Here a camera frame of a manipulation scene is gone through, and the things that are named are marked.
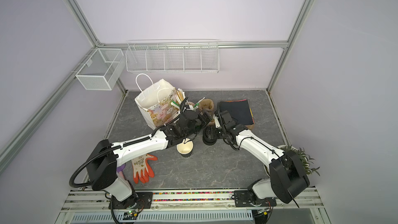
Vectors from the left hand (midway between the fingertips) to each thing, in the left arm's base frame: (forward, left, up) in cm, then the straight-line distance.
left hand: (212, 118), depth 78 cm
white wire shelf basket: (+44, +21, +8) cm, 50 cm away
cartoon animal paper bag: (+12, +24, +2) cm, 27 cm away
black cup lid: (-7, +2, -5) cm, 9 cm away
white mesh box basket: (+42, +68, +2) cm, 80 cm away
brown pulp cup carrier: (+24, 0, -20) cm, 31 cm away
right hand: (-1, 0, -12) cm, 12 cm away
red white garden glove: (-17, +39, -20) cm, 47 cm away
